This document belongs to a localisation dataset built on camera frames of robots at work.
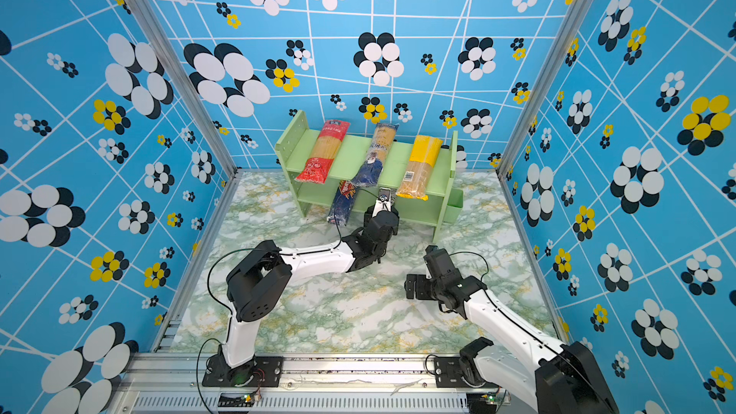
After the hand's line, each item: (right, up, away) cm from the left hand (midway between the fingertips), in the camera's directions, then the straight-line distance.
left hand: (391, 203), depth 88 cm
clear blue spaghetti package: (-3, +3, -13) cm, 14 cm away
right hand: (+9, -24, -3) cm, 26 cm away
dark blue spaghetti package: (-15, 0, 0) cm, 15 cm away
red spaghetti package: (-20, +16, -4) cm, 26 cm away
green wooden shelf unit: (-15, +10, -4) cm, 18 cm away
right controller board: (+22, -49, -19) cm, 56 cm away
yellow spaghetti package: (+5, +6, -13) cm, 15 cm away
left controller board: (-39, -49, -18) cm, 65 cm away
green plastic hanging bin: (+22, -1, +7) cm, 23 cm away
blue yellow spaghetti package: (-7, +9, -11) cm, 16 cm away
